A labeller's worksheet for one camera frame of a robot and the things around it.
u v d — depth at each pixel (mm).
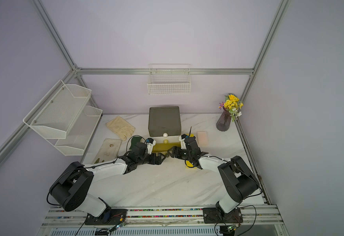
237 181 458
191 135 1075
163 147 928
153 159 787
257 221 728
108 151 985
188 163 714
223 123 1069
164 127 860
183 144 830
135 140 1027
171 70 919
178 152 799
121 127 1112
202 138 1043
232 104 924
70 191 437
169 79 951
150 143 813
